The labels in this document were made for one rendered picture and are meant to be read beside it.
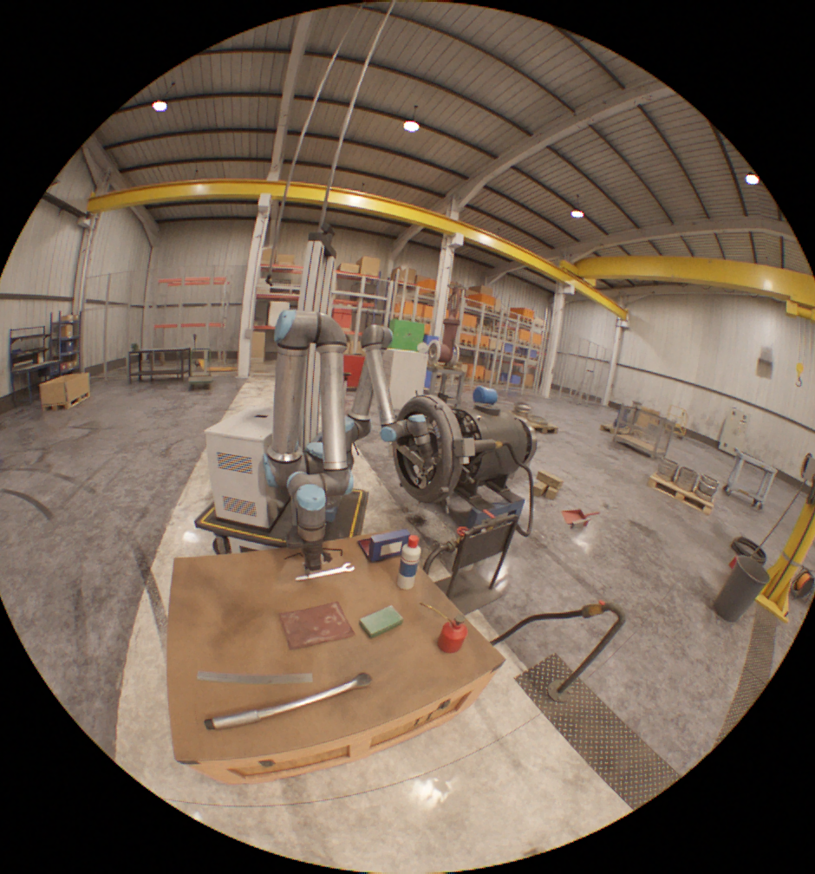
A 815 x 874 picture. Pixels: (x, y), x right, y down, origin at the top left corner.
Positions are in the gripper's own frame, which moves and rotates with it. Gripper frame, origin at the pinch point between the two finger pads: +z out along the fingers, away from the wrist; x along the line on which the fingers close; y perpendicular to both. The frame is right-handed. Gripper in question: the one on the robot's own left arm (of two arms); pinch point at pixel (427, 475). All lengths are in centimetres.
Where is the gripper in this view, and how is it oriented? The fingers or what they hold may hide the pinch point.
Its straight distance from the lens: 183.3
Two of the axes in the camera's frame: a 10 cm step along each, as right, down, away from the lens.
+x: 1.2, -1.7, 9.8
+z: 2.6, 9.6, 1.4
